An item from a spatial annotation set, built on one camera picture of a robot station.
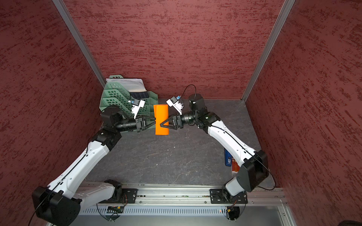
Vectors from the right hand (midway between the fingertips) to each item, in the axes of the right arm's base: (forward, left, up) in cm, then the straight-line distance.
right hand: (163, 127), depth 65 cm
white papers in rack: (+42, +27, -8) cm, 50 cm away
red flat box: (-10, -41, -32) cm, 53 cm away
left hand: (+1, +2, +1) cm, 3 cm away
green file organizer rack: (+34, +36, -9) cm, 50 cm away
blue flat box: (-5, -37, -30) cm, 48 cm away
